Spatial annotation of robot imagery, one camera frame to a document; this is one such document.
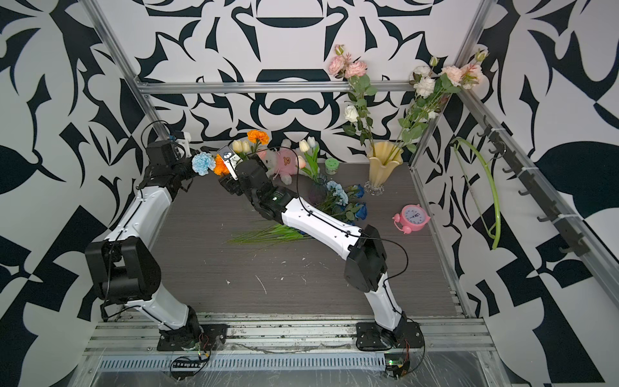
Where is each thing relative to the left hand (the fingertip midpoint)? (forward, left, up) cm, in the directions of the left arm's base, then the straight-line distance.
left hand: (213, 149), depth 84 cm
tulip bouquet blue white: (-1, -33, -6) cm, 34 cm away
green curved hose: (-36, -83, -4) cm, 91 cm away
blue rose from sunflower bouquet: (0, -55, -25) cm, 61 cm away
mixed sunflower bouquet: (0, -11, 0) cm, 11 cm away
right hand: (-10, -10, +5) cm, 15 cm away
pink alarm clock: (-14, -74, -27) cm, 80 cm away
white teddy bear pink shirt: (+15, -21, -22) cm, 34 cm away
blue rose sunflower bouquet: (-14, -53, -21) cm, 59 cm away
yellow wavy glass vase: (+7, -64, -13) cm, 66 cm away
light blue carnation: (-6, -45, -19) cm, 49 cm away
